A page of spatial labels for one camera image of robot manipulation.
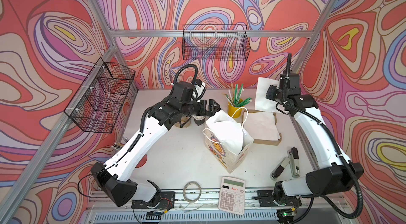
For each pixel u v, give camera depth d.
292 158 0.83
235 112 1.02
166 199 0.72
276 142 0.89
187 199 0.74
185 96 0.51
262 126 0.96
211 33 0.87
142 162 0.86
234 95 0.99
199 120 0.89
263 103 0.75
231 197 0.73
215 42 0.96
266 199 0.73
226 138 0.77
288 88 0.55
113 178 0.38
